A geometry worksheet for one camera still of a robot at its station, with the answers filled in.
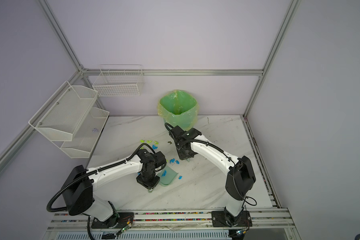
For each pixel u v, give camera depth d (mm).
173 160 951
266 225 735
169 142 1043
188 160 922
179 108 1075
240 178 445
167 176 875
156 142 1039
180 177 882
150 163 586
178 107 1067
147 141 1043
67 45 801
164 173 863
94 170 458
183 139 573
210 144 519
